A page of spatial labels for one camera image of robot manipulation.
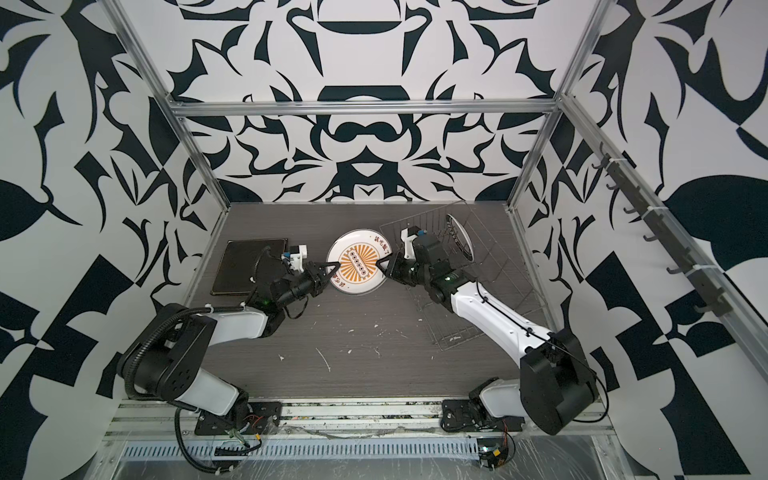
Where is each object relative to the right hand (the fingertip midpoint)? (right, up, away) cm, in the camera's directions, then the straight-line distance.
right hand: (378, 262), depth 79 cm
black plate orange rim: (-49, -5, +25) cm, 55 cm away
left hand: (-10, +1, +3) cm, 10 cm away
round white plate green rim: (+25, +7, +12) cm, 28 cm away
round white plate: (-6, +2, +6) cm, 8 cm away
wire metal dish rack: (+14, +4, -17) cm, 22 cm away
